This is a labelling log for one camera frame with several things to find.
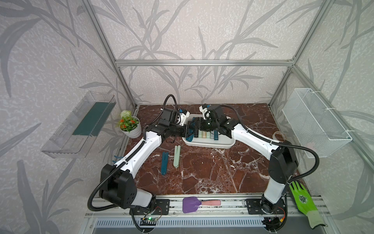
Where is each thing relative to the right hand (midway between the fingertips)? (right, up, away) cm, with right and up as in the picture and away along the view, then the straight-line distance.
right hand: (191, 124), depth 81 cm
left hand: (+1, -4, -2) cm, 5 cm away
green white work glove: (+59, -41, -8) cm, 73 cm away
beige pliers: (+8, -8, +18) cm, 21 cm away
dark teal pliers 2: (-17, -25, +7) cm, 31 cm away
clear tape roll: (+62, -10, +21) cm, 66 cm away
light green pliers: (-9, -20, +10) cm, 24 cm away
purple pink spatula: (+1, -41, -8) cm, 41 cm away
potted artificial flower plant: (-39, -1, +9) cm, 40 cm away
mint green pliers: (+5, -8, +18) cm, 20 cm away
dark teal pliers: (0, -3, -4) cm, 5 cm away
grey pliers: (+14, -9, +18) cm, 24 cm away
